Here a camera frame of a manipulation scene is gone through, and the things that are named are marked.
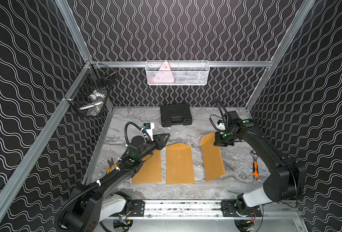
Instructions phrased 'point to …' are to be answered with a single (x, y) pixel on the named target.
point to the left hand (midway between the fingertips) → (168, 133)
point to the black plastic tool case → (176, 114)
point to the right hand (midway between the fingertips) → (215, 142)
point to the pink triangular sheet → (164, 74)
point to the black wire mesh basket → (98, 77)
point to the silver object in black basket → (95, 99)
